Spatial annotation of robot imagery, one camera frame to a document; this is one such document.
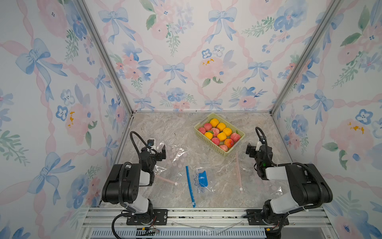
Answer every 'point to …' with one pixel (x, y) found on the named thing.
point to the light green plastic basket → (217, 121)
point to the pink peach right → (235, 137)
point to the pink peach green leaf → (215, 131)
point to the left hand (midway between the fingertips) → (158, 144)
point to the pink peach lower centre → (216, 140)
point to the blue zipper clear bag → (203, 185)
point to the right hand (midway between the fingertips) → (258, 143)
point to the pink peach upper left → (208, 126)
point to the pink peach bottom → (224, 147)
